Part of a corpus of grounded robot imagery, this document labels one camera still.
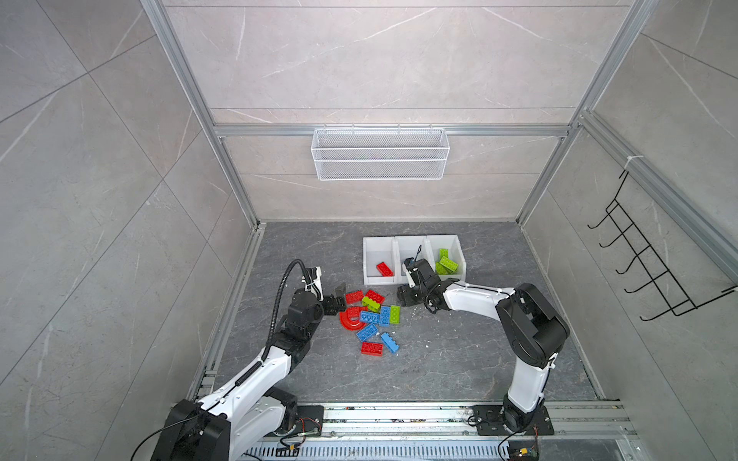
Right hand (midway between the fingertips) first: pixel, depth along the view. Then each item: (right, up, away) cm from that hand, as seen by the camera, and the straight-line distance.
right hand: (405, 290), depth 98 cm
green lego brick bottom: (+16, +9, +4) cm, 19 cm away
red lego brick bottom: (-11, -16, -13) cm, 23 cm away
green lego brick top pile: (-11, -4, -5) cm, 13 cm away
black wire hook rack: (+57, +12, -28) cm, 65 cm away
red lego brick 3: (-7, +6, +5) cm, 11 cm away
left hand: (-24, +6, -14) cm, 28 cm away
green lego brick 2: (+13, +7, +4) cm, 15 cm away
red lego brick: (-18, -2, -2) cm, 18 cm away
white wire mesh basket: (-8, +48, +3) cm, 49 cm away
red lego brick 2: (-11, -2, -2) cm, 11 cm away
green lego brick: (-4, -7, -5) cm, 9 cm away
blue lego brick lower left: (-13, -12, -9) cm, 20 cm away
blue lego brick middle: (-7, -8, -5) cm, 11 cm away
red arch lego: (-18, -8, -5) cm, 21 cm away
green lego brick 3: (+16, +13, +10) cm, 22 cm away
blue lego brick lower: (-6, -14, -13) cm, 20 cm away
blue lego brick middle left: (-13, -7, -7) cm, 17 cm away
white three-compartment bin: (-7, +11, +10) cm, 17 cm away
